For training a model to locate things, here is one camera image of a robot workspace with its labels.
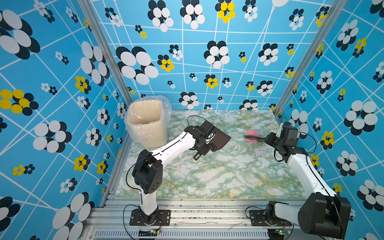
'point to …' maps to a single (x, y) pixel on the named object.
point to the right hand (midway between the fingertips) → (270, 136)
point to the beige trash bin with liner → (146, 120)
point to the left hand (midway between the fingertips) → (205, 148)
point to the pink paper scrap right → (251, 132)
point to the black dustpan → (220, 139)
